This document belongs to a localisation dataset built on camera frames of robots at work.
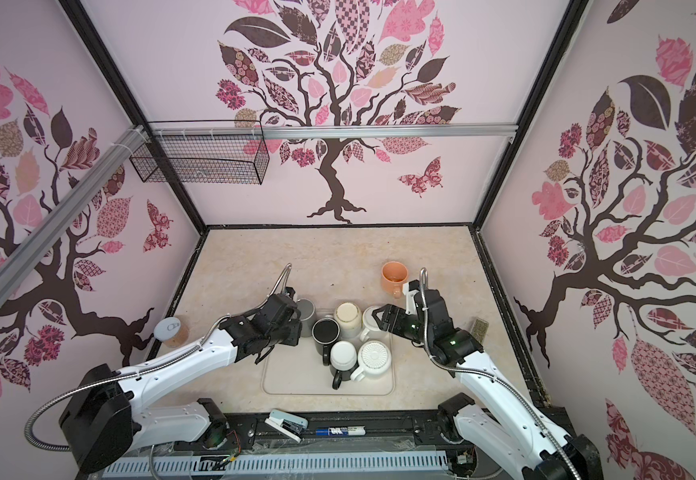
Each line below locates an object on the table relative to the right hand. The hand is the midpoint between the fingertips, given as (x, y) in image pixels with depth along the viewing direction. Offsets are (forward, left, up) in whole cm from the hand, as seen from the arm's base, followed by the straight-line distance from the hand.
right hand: (381, 313), depth 78 cm
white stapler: (-24, +24, -14) cm, 37 cm away
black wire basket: (+49, +56, +19) cm, 77 cm away
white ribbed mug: (-9, +2, -7) cm, 12 cm away
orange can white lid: (0, +62, -9) cm, 62 cm away
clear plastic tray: (-10, +23, -14) cm, 29 cm away
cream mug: (+3, +9, -7) cm, 12 cm away
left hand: (-1, +24, -8) cm, 26 cm away
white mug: (-1, +2, -9) cm, 10 cm away
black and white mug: (-9, +11, -7) cm, 16 cm away
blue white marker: (-25, +11, -14) cm, 31 cm away
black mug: (-2, +16, -6) cm, 17 cm away
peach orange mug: (+21, -6, -12) cm, 25 cm away
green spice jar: (0, -30, -12) cm, 33 cm away
